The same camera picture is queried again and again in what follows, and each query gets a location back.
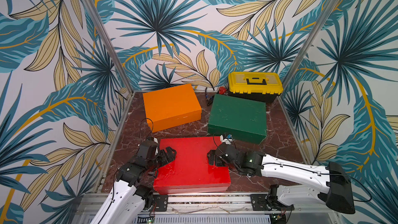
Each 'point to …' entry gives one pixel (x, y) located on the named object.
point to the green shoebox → (244, 120)
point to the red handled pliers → (223, 90)
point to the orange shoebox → (171, 107)
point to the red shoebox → (190, 170)
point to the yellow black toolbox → (258, 86)
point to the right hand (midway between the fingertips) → (212, 156)
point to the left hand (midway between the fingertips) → (170, 158)
